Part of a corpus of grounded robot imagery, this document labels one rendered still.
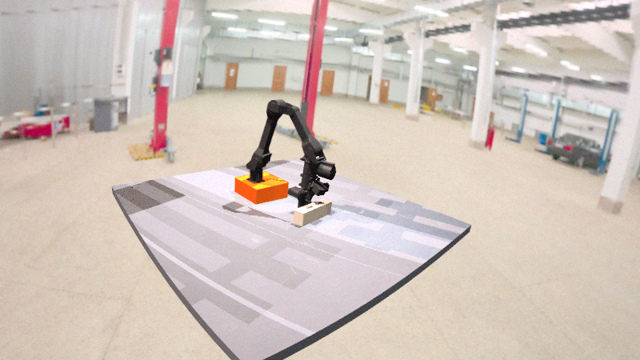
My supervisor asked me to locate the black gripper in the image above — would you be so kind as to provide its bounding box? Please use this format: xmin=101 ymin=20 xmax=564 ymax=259
xmin=288 ymin=172 xmax=318 ymax=208

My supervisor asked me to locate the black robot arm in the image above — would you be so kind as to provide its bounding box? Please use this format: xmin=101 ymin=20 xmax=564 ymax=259
xmin=246 ymin=99 xmax=336 ymax=196

